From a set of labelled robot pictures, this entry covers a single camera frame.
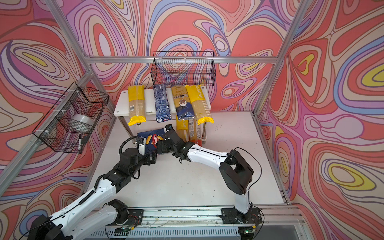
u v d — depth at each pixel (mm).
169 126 760
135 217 729
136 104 729
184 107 719
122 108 747
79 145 715
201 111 695
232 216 733
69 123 699
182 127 1006
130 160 596
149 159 723
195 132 959
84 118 737
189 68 952
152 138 846
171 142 651
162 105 707
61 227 402
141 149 703
